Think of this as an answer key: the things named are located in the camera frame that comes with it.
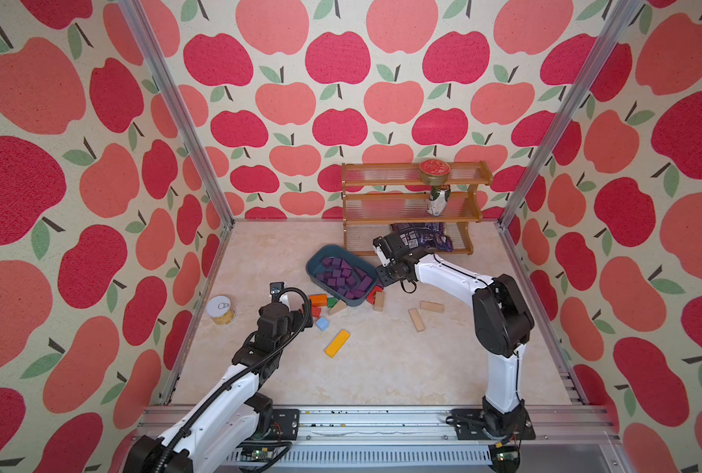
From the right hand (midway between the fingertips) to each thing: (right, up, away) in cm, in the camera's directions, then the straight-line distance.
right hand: (387, 276), depth 97 cm
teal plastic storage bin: (-17, -4, +4) cm, 17 cm away
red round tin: (+14, +33, -6) cm, 37 cm away
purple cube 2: (-14, +1, +6) cm, 15 cm away
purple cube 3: (-12, -6, 0) cm, 13 cm away
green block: (-19, -8, -1) cm, 21 cm away
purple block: (-8, -4, +4) cm, 10 cm away
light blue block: (-21, -14, -6) cm, 26 cm away
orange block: (-23, -8, -2) cm, 24 cm away
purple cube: (-21, 0, +5) cm, 21 cm away
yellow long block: (-16, -20, -8) cm, 27 cm away
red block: (-24, -12, -2) cm, 27 cm away
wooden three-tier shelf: (-2, +30, +19) cm, 36 cm away
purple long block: (-21, +5, +8) cm, 23 cm away
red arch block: (-6, -7, -1) cm, 9 cm away
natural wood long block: (+9, -14, -4) cm, 17 cm away
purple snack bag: (+18, +15, +11) cm, 25 cm away
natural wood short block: (-3, -8, -1) cm, 9 cm away
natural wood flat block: (+15, -10, 0) cm, 18 cm away
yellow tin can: (-53, -10, -6) cm, 54 cm away
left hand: (-28, -7, -13) cm, 32 cm away
